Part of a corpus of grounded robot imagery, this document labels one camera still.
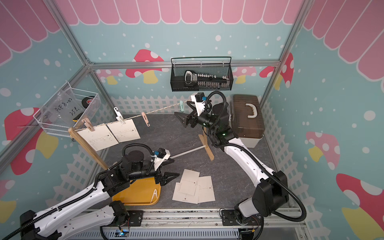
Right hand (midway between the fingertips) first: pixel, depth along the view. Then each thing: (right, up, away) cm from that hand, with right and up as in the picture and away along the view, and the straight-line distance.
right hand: (181, 108), depth 67 cm
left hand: (-3, -28, +1) cm, 28 cm away
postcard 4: (-2, -47, +15) cm, 49 cm away
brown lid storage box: (+38, -4, +24) cm, 45 cm away
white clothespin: (-16, -45, +14) cm, 50 cm away
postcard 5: (+12, -45, +16) cm, 50 cm away
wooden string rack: (+11, -16, +38) cm, 43 cm away
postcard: (-34, -13, -5) cm, 36 cm away
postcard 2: (-25, -11, -2) cm, 27 cm away
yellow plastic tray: (-25, -46, +20) cm, 56 cm away
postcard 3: (+2, -40, +19) cm, 44 cm away
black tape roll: (-53, +6, +14) cm, 55 cm away
